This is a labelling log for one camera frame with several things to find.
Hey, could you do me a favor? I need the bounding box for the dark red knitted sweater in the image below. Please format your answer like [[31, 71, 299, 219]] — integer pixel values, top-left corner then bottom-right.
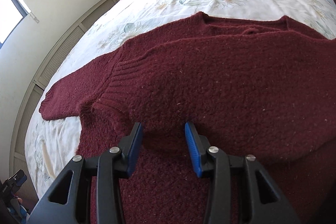
[[39, 12, 335, 223]]

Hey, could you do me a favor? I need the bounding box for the beige louvered radiator cabinet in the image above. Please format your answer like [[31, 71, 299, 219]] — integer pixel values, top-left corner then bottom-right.
[[9, 0, 118, 203]]

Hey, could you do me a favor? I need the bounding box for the floral white bed cover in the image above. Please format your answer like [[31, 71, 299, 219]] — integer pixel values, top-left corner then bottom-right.
[[25, 0, 335, 198]]

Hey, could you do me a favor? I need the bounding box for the window with dark frame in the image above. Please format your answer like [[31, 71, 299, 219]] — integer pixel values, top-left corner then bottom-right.
[[1, 0, 31, 47]]

